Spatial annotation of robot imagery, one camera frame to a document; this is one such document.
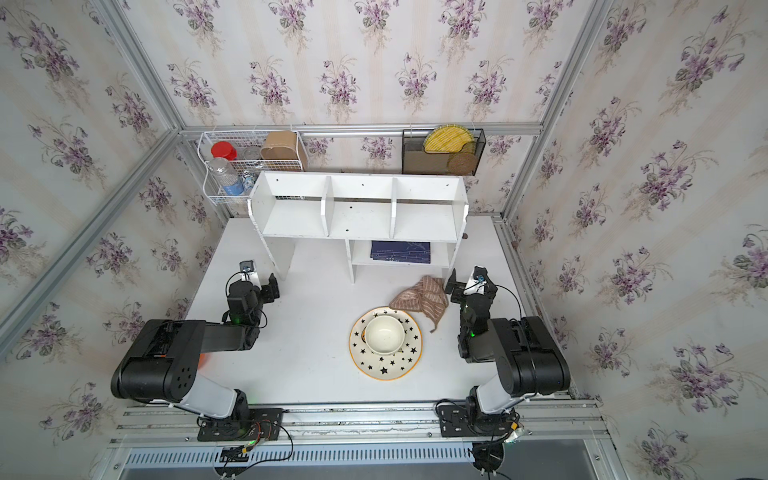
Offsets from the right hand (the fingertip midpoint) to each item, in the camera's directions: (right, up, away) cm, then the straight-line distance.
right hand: (474, 273), depth 89 cm
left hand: (-65, -1, +3) cm, 65 cm away
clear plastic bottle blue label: (-75, +28, +2) cm, 80 cm away
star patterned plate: (-27, -25, -7) cm, 38 cm away
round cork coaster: (-2, +35, +8) cm, 36 cm away
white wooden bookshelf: (-27, +17, -1) cm, 32 cm away
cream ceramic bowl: (-27, -18, -3) cm, 33 cm away
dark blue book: (-17, +6, +2) cm, 19 cm away
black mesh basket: (+3, +40, +6) cm, 41 cm away
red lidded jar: (-78, +39, +3) cm, 87 cm away
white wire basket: (-75, +35, +3) cm, 83 cm away
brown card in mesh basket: (-17, +37, +8) cm, 41 cm away
